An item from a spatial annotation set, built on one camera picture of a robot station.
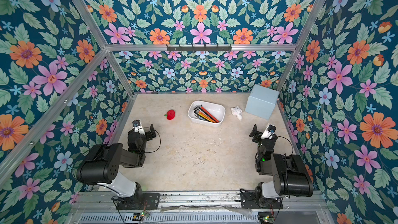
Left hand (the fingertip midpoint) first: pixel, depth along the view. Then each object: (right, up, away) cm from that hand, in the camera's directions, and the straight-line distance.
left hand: (144, 124), depth 92 cm
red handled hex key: (+39, +6, +13) cm, 42 cm away
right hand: (+71, 0, -5) cm, 71 cm away
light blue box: (+72, +14, +4) cm, 74 cm away
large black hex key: (+32, +5, +14) cm, 35 cm away
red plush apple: (+12, +5, +12) cm, 18 cm away
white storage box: (+37, +6, +15) cm, 40 cm away
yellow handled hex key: (+36, +4, +12) cm, 38 cm away
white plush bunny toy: (+58, +8, +12) cm, 60 cm away
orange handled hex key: (+37, +4, +13) cm, 39 cm away
